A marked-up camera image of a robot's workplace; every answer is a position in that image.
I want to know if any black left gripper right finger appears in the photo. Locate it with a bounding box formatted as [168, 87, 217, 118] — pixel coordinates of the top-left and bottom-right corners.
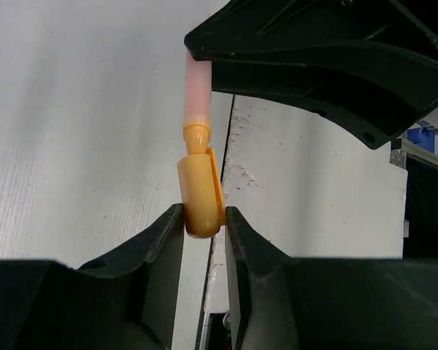
[226, 206, 438, 349]

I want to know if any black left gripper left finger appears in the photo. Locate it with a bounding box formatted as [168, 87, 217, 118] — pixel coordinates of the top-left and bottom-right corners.
[0, 204, 184, 349]

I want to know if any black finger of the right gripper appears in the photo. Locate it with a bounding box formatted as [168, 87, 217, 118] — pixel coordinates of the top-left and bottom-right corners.
[184, 1, 438, 69]
[212, 47, 438, 149]

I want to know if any small orange cap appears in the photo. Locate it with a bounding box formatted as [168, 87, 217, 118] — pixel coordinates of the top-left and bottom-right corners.
[177, 147, 226, 239]

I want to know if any blue bin behind table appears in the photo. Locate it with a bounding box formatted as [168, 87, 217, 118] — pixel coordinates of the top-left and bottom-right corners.
[406, 121, 438, 157]

